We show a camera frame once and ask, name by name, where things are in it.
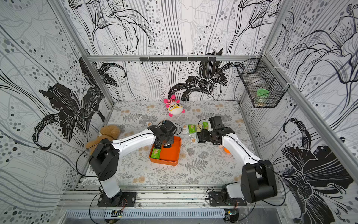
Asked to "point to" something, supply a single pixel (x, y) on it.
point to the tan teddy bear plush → (109, 132)
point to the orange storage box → (169, 156)
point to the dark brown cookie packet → (158, 146)
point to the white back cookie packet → (193, 138)
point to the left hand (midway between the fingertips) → (169, 141)
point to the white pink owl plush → (174, 107)
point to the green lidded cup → (262, 99)
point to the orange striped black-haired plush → (226, 150)
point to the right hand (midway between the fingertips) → (205, 134)
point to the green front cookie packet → (155, 153)
